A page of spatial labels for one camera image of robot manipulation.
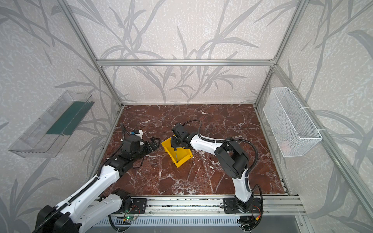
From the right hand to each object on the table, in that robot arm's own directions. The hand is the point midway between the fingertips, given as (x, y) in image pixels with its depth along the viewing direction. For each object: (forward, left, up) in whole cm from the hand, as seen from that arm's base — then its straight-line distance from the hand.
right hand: (173, 137), depth 92 cm
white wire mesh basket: (-15, -57, +28) cm, 65 cm away
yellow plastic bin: (-10, -6, -5) cm, 13 cm away
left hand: (-6, +7, +9) cm, 13 cm away
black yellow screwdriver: (-8, -2, -2) cm, 9 cm away
